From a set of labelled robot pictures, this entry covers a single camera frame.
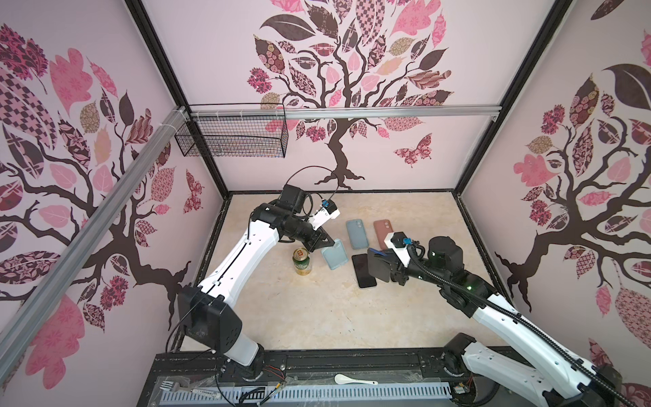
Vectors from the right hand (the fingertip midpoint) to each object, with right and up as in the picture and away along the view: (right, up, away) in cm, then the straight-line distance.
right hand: (379, 251), depth 70 cm
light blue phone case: (-3, +2, +36) cm, 36 cm away
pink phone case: (+9, +4, +37) cm, 38 cm away
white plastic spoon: (-11, -37, +1) cm, 39 cm away
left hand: (-15, +1, +5) cm, 15 cm away
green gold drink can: (-24, -6, +16) cm, 29 cm away
